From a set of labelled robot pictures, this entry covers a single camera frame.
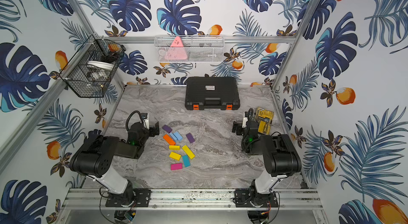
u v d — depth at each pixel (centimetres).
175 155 88
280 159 47
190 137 95
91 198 76
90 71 92
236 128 90
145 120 83
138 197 76
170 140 94
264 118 100
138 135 73
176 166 85
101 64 80
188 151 90
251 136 75
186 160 87
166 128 98
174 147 90
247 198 75
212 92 110
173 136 93
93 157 46
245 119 86
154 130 90
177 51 90
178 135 95
